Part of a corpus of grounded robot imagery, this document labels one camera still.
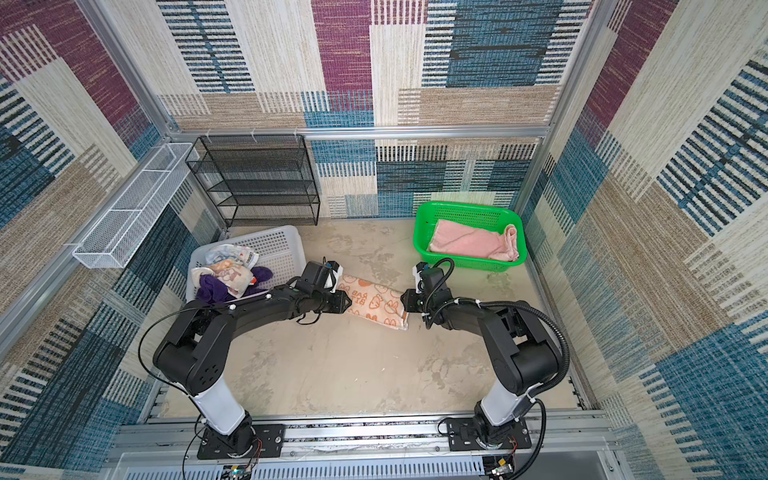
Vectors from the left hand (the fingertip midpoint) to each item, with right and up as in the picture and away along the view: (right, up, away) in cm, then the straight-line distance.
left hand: (349, 298), depth 93 cm
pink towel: (+37, +19, +19) cm, 46 cm away
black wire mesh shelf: (-35, +40, +17) cm, 56 cm away
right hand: (+17, -1, +2) cm, 17 cm away
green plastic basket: (+52, +27, +21) cm, 62 cm away
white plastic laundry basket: (-27, +15, +15) cm, 34 cm away
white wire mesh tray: (-53, +16, -23) cm, 60 cm away
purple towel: (-40, +3, -4) cm, 40 cm away
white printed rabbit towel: (-39, +10, +5) cm, 41 cm away
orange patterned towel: (+8, -1, +1) cm, 8 cm away
